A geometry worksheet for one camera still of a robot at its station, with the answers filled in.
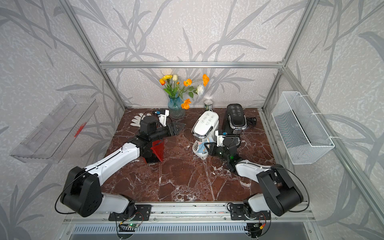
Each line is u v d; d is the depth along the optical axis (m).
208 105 1.16
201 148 0.85
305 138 0.60
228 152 0.69
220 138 0.79
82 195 0.42
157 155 0.85
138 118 1.14
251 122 1.07
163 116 0.74
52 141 0.65
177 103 1.09
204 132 0.79
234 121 0.84
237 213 0.73
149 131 0.63
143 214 0.72
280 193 0.43
